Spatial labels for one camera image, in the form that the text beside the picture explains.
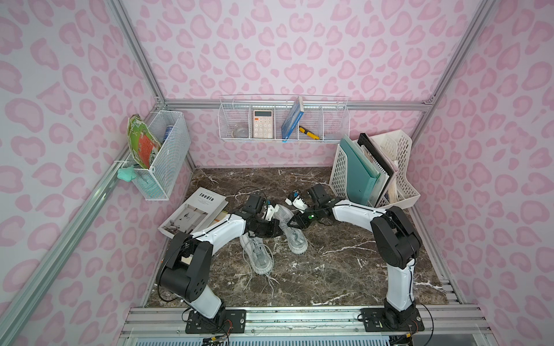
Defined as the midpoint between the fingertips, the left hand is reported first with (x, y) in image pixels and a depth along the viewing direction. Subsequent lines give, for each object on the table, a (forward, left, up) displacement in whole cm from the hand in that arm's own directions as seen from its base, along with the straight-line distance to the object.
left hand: (281, 228), depth 88 cm
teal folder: (+11, -29, +22) cm, 38 cm away
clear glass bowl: (+36, +18, +20) cm, 45 cm away
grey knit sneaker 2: (-10, +8, -3) cm, 13 cm away
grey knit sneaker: (-4, -7, -3) cm, 8 cm away
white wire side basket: (+31, +45, +25) cm, 60 cm away
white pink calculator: (+39, +8, +23) cm, 46 cm away
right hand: (+5, -4, -2) cm, 7 cm away
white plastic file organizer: (+23, -60, -4) cm, 64 cm away
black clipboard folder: (+28, -35, +22) cm, 50 cm away
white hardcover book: (+11, +37, -3) cm, 39 cm away
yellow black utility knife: (+38, -13, +19) cm, 44 cm away
